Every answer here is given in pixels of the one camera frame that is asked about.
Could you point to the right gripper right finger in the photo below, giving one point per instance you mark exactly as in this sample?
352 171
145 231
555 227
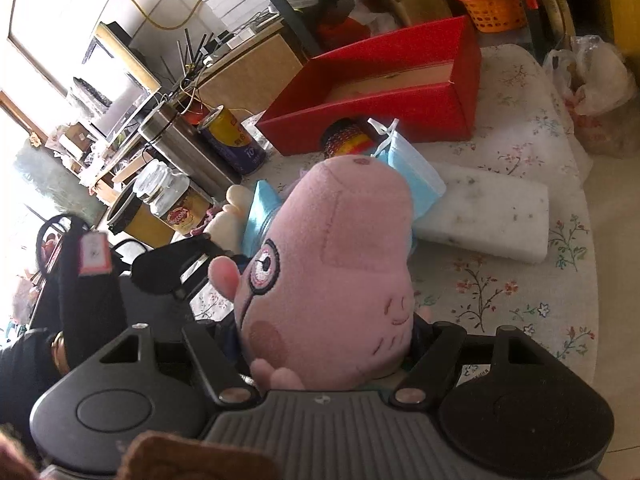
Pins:
431 363

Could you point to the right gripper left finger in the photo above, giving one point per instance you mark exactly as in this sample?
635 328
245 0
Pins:
220 380

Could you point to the pink pig plush toy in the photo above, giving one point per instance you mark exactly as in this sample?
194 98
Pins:
327 302

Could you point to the cream white plush toy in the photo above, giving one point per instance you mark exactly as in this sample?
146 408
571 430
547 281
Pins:
227 227

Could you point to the white foam sponge block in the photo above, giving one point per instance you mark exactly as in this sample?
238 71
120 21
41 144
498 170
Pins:
495 214

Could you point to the blue surgical face mask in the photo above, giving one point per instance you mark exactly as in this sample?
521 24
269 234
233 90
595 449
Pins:
425 184

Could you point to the black striped knitted sock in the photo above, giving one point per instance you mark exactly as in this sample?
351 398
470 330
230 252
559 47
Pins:
346 137

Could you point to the Moccona glass coffee jar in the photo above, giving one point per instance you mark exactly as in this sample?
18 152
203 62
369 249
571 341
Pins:
171 197

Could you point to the stainless steel thermos flask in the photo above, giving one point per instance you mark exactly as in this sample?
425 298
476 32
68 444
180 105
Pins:
169 133

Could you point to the blue yellow drink can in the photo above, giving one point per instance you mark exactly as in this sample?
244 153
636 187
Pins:
232 141

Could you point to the floral white tablecloth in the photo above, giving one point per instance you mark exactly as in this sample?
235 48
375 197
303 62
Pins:
522 130

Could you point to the wooden low cabinet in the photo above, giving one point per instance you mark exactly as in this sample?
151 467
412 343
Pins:
250 77

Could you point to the red cardboard box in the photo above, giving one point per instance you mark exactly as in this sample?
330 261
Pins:
426 77

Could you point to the white plastic bag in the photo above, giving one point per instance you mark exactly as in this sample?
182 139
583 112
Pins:
600 94

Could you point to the orange plastic basket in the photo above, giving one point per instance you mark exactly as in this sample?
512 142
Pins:
494 16

